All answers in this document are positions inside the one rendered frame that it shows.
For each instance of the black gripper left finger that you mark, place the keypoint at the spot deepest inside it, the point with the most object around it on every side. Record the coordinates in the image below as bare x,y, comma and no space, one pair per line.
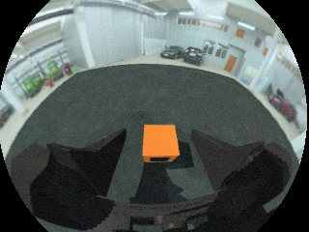
96,162

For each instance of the orange block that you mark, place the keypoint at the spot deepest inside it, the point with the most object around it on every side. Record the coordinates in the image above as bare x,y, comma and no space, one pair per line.
160,143

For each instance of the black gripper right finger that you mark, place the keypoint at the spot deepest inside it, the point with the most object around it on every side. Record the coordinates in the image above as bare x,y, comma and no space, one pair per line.
221,160

